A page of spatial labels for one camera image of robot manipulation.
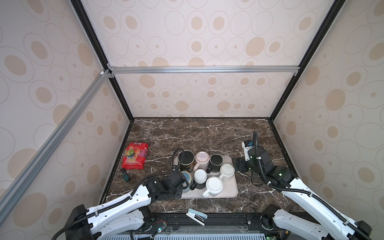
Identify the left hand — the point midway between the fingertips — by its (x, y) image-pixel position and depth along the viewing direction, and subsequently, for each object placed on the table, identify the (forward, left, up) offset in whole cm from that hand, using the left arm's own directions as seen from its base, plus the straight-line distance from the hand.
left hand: (183, 190), depth 77 cm
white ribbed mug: (+2, -16, 0) cm, 16 cm away
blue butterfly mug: (+6, -2, +3) cm, 7 cm away
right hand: (+13, -29, +10) cm, 33 cm away
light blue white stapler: (-12, -8, -5) cm, 15 cm away
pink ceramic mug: (+17, -10, +3) cm, 20 cm away
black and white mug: (+6, -9, +1) cm, 11 cm away
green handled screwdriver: (+10, +35, -5) cm, 37 cm away
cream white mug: (+11, -24, -1) cm, 27 cm away
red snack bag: (+22, +32, -4) cm, 39 cm away
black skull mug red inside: (+15, -2, +4) cm, 16 cm away
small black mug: (+16, -18, +1) cm, 24 cm away
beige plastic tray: (+3, -26, -10) cm, 28 cm away
